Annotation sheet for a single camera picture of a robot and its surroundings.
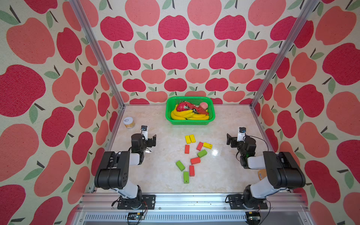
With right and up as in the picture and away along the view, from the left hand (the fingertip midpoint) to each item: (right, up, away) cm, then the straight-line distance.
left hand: (149, 135), depth 95 cm
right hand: (+59, 0, -2) cm, 59 cm away
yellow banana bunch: (+27, +15, +9) cm, 32 cm away
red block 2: (+35, -8, +1) cm, 36 cm away
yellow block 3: (+40, -7, +1) cm, 41 cm away
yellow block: (+27, -4, +4) cm, 27 cm away
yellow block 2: (+30, -3, +5) cm, 31 cm away
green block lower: (+25, -23, -13) cm, 36 cm away
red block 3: (+31, -16, -6) cm, 35 cm away
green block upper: (+36, -12, -2) cm, 38 cm away
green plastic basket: (+14, +26, +20) cm, 35 cm away
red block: (+26, -9, +1) cm, 27 cm away
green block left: (+21, -18, -9) cm, 29 cm away
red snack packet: (+25, +21, +13) cm, 35 cm away
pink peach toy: (+40, +22, +17) cm, 49 cm away
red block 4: (+28, -20, -10) cm, 36 cm away
